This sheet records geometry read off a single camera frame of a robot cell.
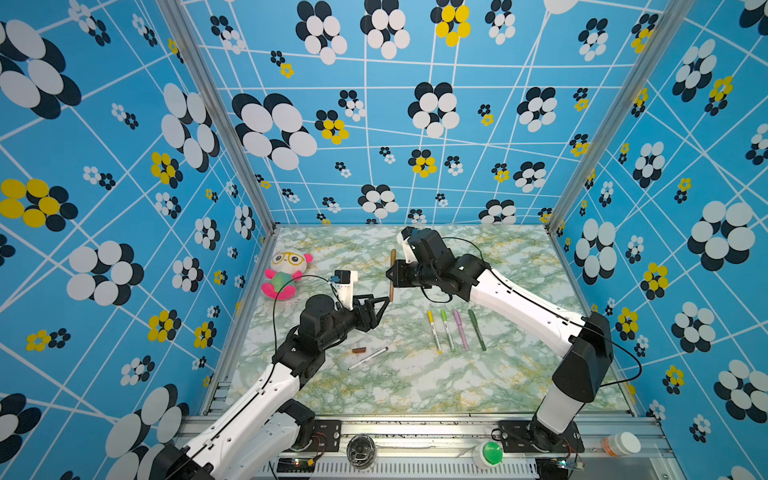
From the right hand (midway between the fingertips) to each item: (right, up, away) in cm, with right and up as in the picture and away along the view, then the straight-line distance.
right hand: (390, 273), depth 78 cm
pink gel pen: (+22, -18, +15) cm, 32 cm away
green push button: (+22, -37, -15) cm, 46 cm away
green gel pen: (+27, -18, +13) cm, 35 cm away
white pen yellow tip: (+13, -16, +15) cm, 26 cm away
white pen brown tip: (-6, -26, +8) cm, 28 cm away
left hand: (-2, -7, -5) cm, 8 cm away
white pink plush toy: (-35, +1, +22) cm, 41 cm away
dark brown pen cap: (-9, -24, +11) cm, 28 cm away
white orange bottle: (+52, -37, -12) cm, 65 cm away
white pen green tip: (+17, -16, +15) cm, 28 cm away
